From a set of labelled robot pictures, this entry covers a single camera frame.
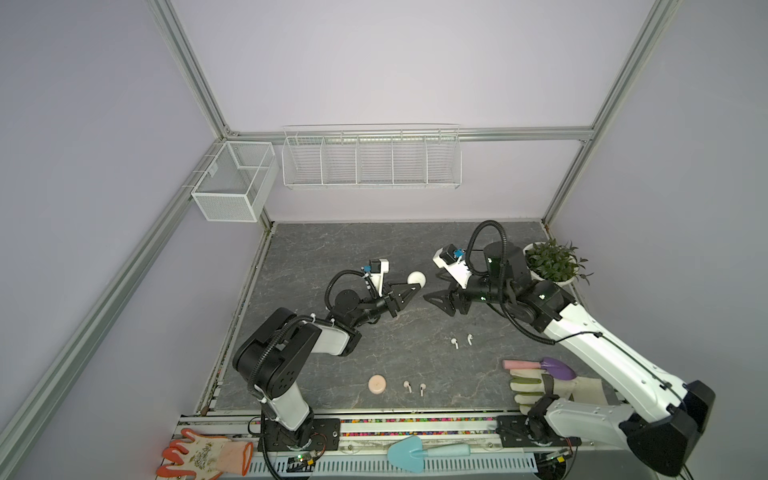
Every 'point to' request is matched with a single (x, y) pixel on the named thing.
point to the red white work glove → (204, 458)
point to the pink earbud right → (422, 387)
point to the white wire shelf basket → (372, 156)
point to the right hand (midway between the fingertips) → (433, 285)
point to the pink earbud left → (407, 384)
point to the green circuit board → (300, 463)
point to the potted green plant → (552, 262)
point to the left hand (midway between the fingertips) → (421, 291)
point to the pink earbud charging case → (377, 384)
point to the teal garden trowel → (409, 452)
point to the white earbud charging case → (417, 278)
